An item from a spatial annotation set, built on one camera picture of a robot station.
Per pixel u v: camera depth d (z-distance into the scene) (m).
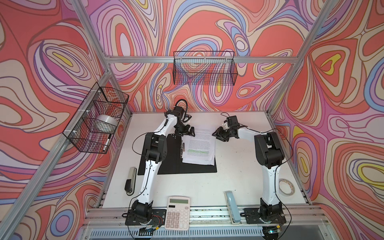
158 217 0.73
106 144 0.72
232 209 0.77
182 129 0.94
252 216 0.73
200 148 0.99
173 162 0.96
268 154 0.58
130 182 0.81
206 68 0.96
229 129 0.89
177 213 0.73
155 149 0.66
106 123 0.70
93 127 0.72
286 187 0.82
